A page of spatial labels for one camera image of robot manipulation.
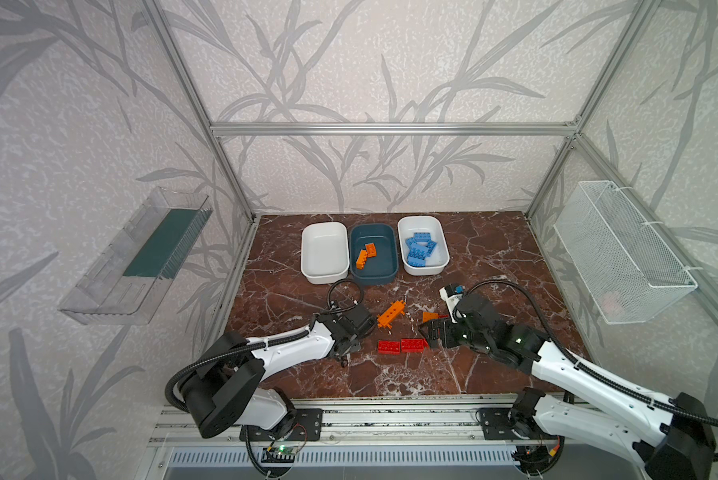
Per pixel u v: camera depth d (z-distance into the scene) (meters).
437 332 0.69
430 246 1.08
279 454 0.72
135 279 0.64
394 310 0.93
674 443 0.38
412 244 1.07
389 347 0.87
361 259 1.04
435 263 1.04
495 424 0.74
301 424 0.73
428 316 0.92
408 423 0.75
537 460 0.71
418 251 1.05
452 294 0.69
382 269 1.12
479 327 0.59
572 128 0.94
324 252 1.07
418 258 1.05
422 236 1.12
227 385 0.42
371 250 1.08
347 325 0.68
